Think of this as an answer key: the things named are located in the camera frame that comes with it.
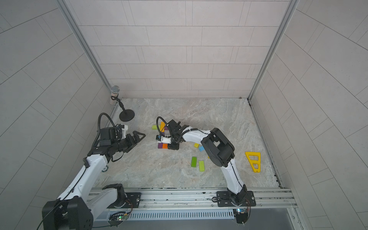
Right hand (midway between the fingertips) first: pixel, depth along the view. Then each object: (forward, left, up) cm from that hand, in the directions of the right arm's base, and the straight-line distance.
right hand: (170, 143), depth 94 cm
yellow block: (-3, -17, +2) cm, 17 cm away
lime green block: (+12, +11, +3) cm, 17 cm away
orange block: (-5, +2, +7) cm, 9 cm away
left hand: (-2, +13, +15) cm, 20 cm away
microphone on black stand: (+23, +32, +5) cm, 40 cm away
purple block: (-3, +6, +4) cm, 7 cm away
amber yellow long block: (-1, +1, +23) cm, 23 cm away
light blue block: (-6, -20, +2) cm, 21 cm away
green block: (-13, -15, +1) cm, 20 cm away
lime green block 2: (-17, -19, +1) cm, 25 cm away
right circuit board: (-40, -36, -2) cm, 54 cm away
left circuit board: (-38, +23, +4) cm, 45 cm away
